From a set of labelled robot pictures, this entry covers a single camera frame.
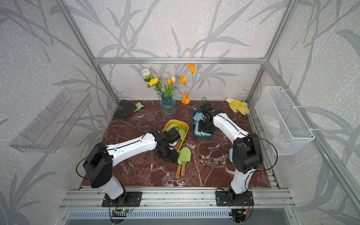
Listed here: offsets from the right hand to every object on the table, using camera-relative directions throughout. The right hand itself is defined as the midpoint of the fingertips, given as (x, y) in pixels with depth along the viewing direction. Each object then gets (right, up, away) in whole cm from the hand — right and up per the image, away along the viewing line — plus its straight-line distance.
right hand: (201, 129), depth 91 cm
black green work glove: (-61, +14, +25) cm, 67 cm away
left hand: (-18, -17, -11) cm, 27 cm away
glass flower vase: (-24, +15, +11) cm, 31 cm away
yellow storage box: (-24, +3, +9) cm, 26 cm away
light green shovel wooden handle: (-15, -24, -10) cm, 30 cm away
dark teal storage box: (-2, -5, +5) cm, 7 cm away
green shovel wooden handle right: (-12, -23, -8) cm, 27 cm away
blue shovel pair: (-2, +8, +13) cm, 15 cm away
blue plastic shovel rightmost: (+19, -15, -2) cm, 24 cm away
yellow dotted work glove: (+34, +17, +28) cm, 47 cm away
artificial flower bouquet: (-25, +28, +8) cm, 39 cm away
